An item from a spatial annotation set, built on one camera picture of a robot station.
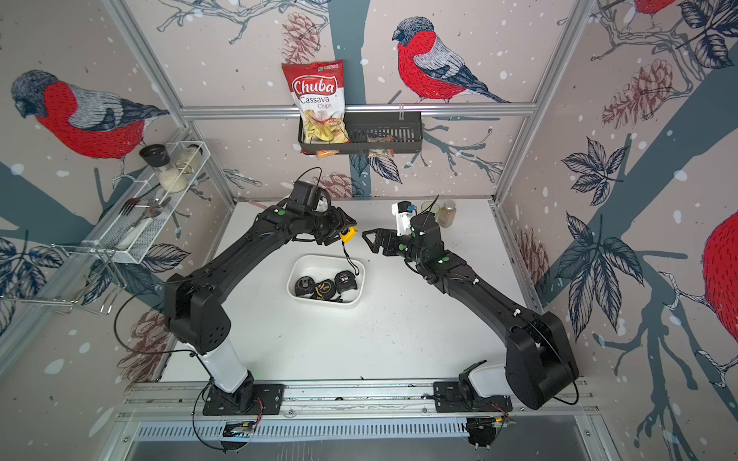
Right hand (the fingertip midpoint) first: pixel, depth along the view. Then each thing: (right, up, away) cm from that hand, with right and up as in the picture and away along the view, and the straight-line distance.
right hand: (372, 234), depth 79 cm
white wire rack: (-61, +9, -3) cm, 61 cm away
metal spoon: (-55, +6, -9) cm, 56 cm away
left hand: (-4, +4, +2) cm, 6 cm away
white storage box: (-18, -13, +20) cm, 30 cm away
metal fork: (-61, +8, -9) cm, 62 cm away
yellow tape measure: (-6, -1, +2) cm, 7 cm away
